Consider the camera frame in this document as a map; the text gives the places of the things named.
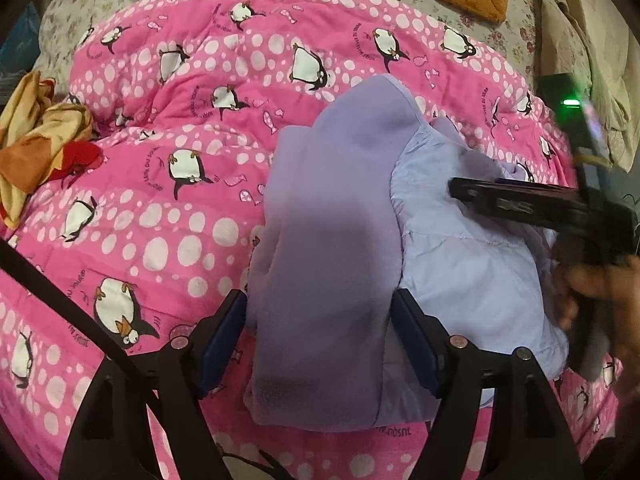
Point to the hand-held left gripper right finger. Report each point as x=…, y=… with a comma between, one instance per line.
x=414, y=340

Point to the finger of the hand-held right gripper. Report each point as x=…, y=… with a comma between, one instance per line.
x=505, y=200

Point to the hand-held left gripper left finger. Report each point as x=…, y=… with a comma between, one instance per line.
x=225, y=337

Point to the light purple jacket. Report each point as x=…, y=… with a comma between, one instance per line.
x=325, y=210

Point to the person's right hand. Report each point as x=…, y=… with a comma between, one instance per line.
x=625, y=300

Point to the pink penguin print blanket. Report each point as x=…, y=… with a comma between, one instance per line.
x=150, y=210

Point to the beige crumpled cloth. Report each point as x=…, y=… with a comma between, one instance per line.
x=615, y=60

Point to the floral bed sheet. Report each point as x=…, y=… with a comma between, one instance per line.
x=425, y=5

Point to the yellow and red cloth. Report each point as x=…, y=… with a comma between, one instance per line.
x=35, y=145

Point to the blue plastic bag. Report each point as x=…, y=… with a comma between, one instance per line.
x=15, y=45

